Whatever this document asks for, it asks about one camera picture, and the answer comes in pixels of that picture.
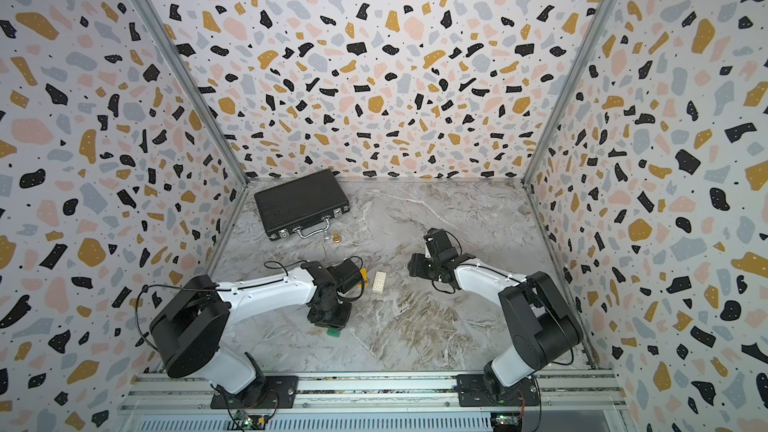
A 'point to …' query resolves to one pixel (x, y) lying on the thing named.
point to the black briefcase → (305, 205)
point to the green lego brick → (331, 332)
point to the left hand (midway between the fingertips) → (344, 325)
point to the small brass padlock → (336, 237)
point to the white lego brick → (379, 281)
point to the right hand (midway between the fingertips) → (414, 266)
